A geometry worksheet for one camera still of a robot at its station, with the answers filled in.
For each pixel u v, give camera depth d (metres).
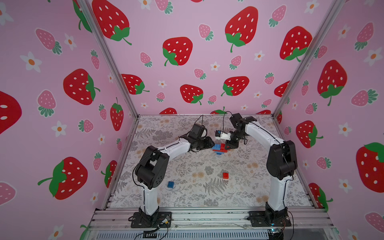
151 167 0.51
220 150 0.95
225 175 0.88
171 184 0.85
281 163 0.54
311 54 0.84
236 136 0.79
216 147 0.93
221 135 0.84
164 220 0.72
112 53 0.86
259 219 0.73
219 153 0.97
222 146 0.91
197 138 0.75
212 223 0.73
